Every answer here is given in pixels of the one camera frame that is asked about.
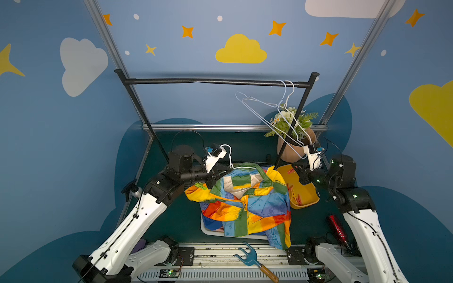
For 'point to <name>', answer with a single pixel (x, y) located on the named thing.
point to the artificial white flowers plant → (291, 123)
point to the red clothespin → (299, 200)
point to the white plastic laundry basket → (207, 231)
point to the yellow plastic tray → (299, 194)
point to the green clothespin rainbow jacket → (200, 185)
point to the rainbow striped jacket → (250, 200)
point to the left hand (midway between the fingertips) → (231, 168)
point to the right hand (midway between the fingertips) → (298, 162)
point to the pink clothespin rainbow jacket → (291, 171)
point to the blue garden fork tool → (251, 260)
